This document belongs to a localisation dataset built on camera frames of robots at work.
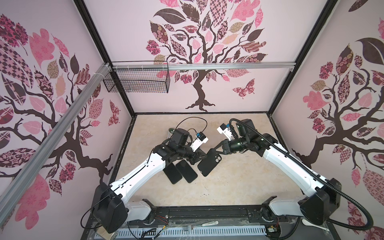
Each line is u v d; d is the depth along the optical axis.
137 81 1.06
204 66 0.95
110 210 0.38
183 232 0.70
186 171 0.87
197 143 0.65
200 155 0.66
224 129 0.67
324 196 0.39
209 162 0.74
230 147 0.63
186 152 0.64
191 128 0.66
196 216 0.76
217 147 0.69
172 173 0.88
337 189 0.40
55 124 0.57
